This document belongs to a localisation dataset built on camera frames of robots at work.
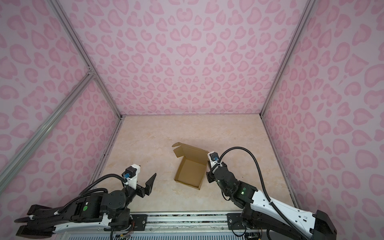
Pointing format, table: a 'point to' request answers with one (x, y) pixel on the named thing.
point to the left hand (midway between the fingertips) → (148, 172)
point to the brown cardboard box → (191, 166)
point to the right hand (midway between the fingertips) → (208, 162)
